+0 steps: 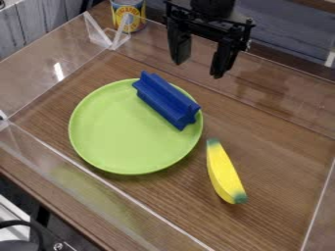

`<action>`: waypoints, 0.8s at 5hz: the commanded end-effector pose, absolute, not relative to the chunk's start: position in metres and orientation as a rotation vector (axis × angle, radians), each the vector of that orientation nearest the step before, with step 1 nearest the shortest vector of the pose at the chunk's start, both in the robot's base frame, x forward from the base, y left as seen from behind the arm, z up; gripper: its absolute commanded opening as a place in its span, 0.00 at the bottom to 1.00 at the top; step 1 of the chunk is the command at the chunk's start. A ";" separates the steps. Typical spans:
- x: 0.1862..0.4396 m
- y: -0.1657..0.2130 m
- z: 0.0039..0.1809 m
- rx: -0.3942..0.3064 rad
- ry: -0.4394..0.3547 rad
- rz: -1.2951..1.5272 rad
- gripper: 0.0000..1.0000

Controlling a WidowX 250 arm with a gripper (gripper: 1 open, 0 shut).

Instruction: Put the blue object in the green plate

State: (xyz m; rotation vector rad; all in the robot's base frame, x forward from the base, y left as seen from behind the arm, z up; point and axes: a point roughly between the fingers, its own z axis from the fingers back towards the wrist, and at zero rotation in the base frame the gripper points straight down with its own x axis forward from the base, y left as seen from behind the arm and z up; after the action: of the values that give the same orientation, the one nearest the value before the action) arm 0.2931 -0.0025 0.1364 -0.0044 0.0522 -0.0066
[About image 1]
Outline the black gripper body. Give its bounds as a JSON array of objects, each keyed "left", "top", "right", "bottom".
[{"left": 164, "top": 0, "right": 255, "bottom": 49}]

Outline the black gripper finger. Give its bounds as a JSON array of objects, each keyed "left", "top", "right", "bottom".
[
  {"left": 167, "top": 21, "right": 191, "bottom": 65},
  {"left": 209, "top": 38, "right": 237, "bottom": 78}
]

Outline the blue star-shaped block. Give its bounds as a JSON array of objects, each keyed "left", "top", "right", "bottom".
[{"left": 132, "top": 71, "right": 200, "bottom": 130}]

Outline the green plate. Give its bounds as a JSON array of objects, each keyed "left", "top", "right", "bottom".
[{"left": 68, "top": 78, "right": 204, "bottom": 176}]

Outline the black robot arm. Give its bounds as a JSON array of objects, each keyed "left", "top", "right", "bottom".
[{"left": 164, "top": 0, "right": 255, "bottom": 78}]

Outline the yellow labelled can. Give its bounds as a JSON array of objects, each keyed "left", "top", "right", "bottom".
[{"left": 109, "top": 0, "right": 147, "bottom": 33}]

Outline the yellow toy banana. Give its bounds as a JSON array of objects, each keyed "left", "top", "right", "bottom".
[{"left": 207, "top": 138, "right": 247, "bottom": 204}]

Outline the clear acrylic enclosure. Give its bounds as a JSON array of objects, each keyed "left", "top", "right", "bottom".
[{"left": 0, "top": 10, "right": 335, "bottom": 251}]

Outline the black cable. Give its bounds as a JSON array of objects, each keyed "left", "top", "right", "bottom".
[{"left": 0, "top": 220, "right": 44, "bottom": 251}]

